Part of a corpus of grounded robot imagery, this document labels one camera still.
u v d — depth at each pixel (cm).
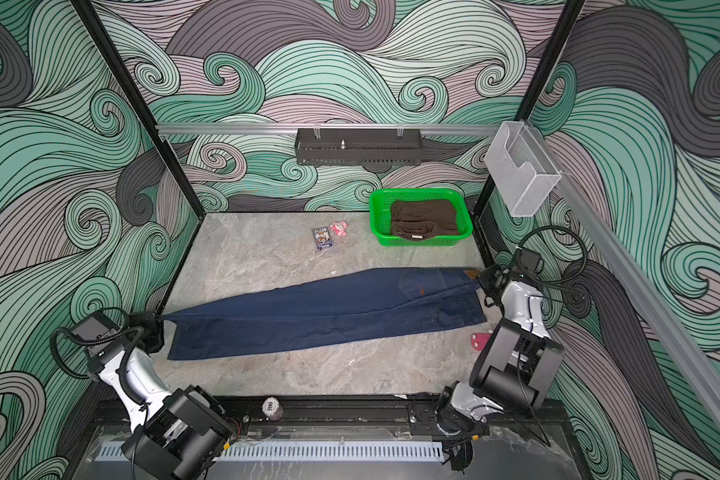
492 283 79
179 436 47
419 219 113
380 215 117
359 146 95
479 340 86
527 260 67
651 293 52
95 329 57
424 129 95
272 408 70
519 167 78
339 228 111
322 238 110
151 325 68
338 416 75
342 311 86
